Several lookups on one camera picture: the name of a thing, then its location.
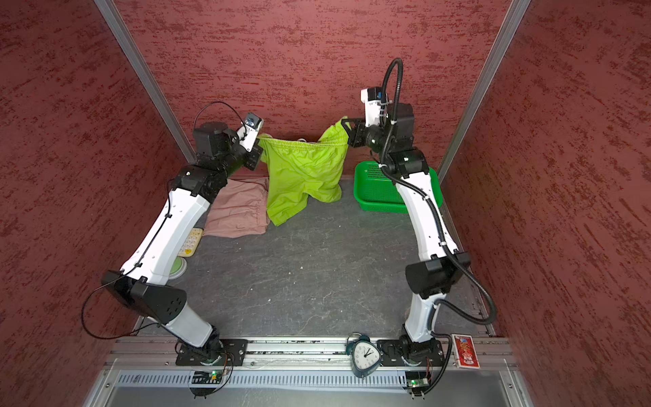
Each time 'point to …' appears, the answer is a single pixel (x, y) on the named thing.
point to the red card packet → (464, 351)
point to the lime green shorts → (301, 170)
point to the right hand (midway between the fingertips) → (342, 124)
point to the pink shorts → (239, 209)
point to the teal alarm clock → (366, 356)
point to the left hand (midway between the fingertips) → (254, 142)
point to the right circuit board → (417, 378)
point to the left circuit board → (207, 377)
